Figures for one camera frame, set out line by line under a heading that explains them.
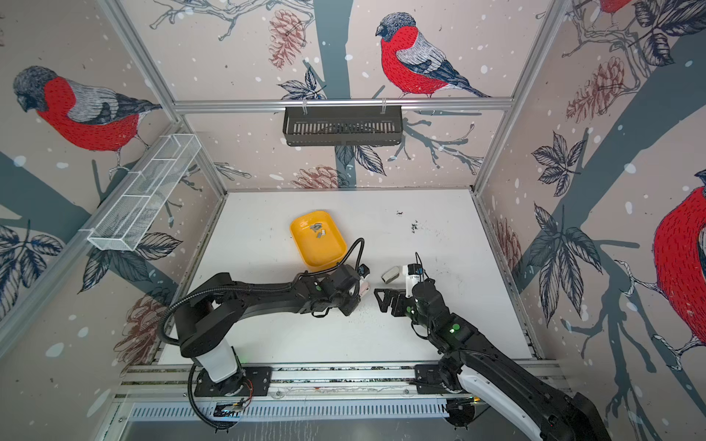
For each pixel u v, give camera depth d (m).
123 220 0.72
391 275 0.92
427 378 0.73
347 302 0.76
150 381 0.76
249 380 0.73
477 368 0.55
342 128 1.07
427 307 0.60
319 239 1.06
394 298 0.71
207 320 0.45
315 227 1.08
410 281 0.73
